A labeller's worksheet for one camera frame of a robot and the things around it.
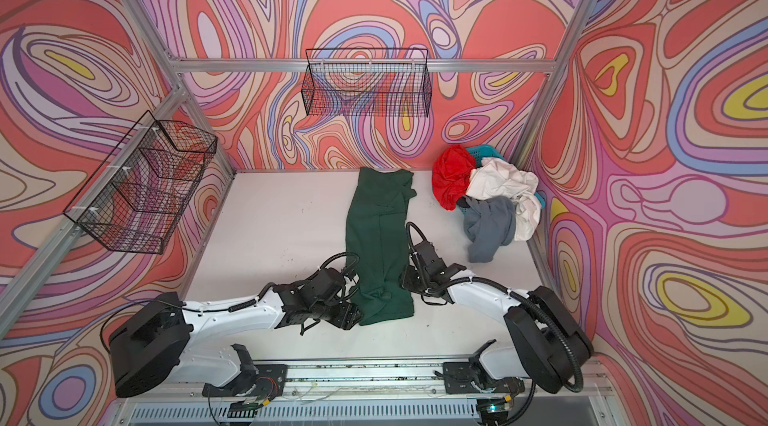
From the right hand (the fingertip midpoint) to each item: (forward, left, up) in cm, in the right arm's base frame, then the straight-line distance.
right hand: (407, 287), depth 88 cm
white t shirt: (+31, -31, +14) cm, 46 cm away
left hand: (-8, +14, +1) cm, 16 cm away
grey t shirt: (+14, -25, +11) cm, 31 cm away
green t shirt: (+16, +9, 0) cm, 18 cm away
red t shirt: (+35, -17, +12) cm, 41 cm away
